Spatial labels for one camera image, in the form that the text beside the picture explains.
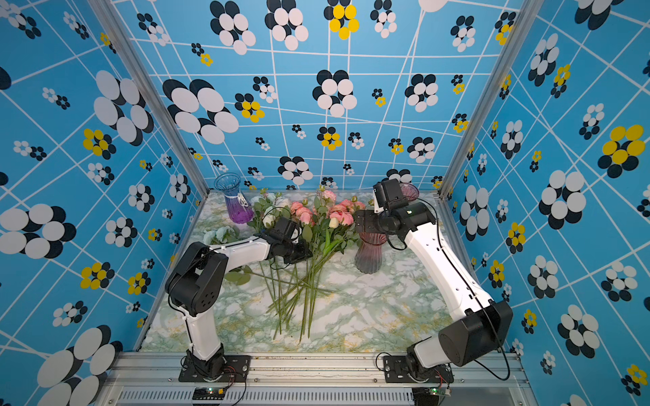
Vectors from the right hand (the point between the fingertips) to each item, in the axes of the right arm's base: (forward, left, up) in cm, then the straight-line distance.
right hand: (374, 220), depth 78 cm
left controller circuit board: (-43, +49, -26) cm, 70 cm away
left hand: (+1, +20, -21) cm, 29 cm away
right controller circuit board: (-43, -14, -25) cm, 51 cm away
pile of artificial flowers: (-10, +28, -24) cm, 38 cm away
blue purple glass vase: (+18, +52, -14) cm, 57 cm away
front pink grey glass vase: (-5, +1, -12) cm, 14 cm away
